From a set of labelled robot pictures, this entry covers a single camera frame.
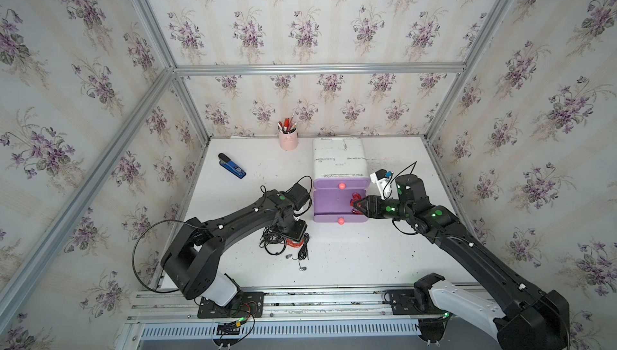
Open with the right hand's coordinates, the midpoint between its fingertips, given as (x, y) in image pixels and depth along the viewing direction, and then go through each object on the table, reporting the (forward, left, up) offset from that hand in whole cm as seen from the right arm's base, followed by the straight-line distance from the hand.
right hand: (360, 205), depth 76 cm
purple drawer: (+3, +8, -7) cm, 11 cm away
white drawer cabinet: (+17, +6, +3) cm, 19 cm away
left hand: (-6, +20, -13) cm, 25 cm away
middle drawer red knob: (-2, +6, -8) cm, 10 cm away
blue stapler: (+27, +52, -15) cm, 60 cm away
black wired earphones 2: (-10, +19, -18) cm, 28 cm away
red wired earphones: (-7, +22, -18) cm, 30 cm away
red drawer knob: (+7, +6, +1) cm, 9 cm away
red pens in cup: (+45, +28, -8) cm, 54 cm away
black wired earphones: (-5, +31, -16) cm, 35 cm away
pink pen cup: (+40, +27, -12) cm, 50 cm away
